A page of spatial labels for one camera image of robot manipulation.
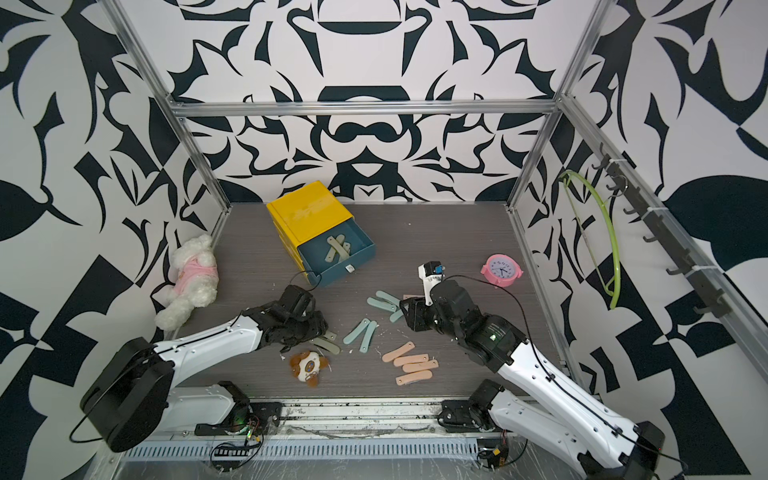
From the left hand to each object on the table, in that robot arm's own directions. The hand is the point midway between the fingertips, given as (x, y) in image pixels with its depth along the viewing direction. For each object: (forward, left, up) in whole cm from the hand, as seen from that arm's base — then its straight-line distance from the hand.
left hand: (321, 322), depth 88 cm
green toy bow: (-8, -69, +24) cm, 74 cm away
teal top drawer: (+16, +2, +13) cm, 21 cm away
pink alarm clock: (+15, -58, +1) cm, 60 cm away
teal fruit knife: (-3, -10, -1) cm, 11 cm away
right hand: (-3, -23, +18) cm, 30 cm away
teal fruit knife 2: (-4, -14, -2) cm, 14 cm away
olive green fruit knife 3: (-6, -2, -1) cm, 6 cm away
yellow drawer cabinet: (+19, +2, +25) cm, 32 cm away
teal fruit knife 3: (+6, -17, -2) cm, 19 cm away
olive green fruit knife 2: (-4, -3, -1) cm, 5 cm away
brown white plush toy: (-12, +3, +1) cm, 12 cm away
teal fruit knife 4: (+2, -22, -1) cm, 22 cm away
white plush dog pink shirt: (+8, +33, +11) cm, 36 cm away
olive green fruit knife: (+16, -6, +15) cm, 23 cm away
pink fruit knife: (-11, -26, -1) cm, 28 cm away
